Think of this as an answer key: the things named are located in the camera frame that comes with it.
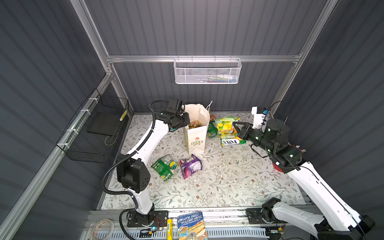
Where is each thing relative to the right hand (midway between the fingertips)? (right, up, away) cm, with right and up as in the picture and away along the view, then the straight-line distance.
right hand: (234, 124), depth 65 cm
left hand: (-21, +3, +20) cm, 29 cm away
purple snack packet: (-20, -24, +22) cm, 38 cm away
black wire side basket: (-69, -3, +8) cm, 70 cm away
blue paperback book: (-19, -48, +5) cm, 52 cm away
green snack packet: (-35, -25, +22) cm, 48 cm away
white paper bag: (-17, -4, +15) cm, 23 cm away
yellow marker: (-29, -49, +5) cm, 57 cm away
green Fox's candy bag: (-2, -3, +3) cm, 5 cm away
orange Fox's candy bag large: (-18, +1, +35) cm, 39 cm away
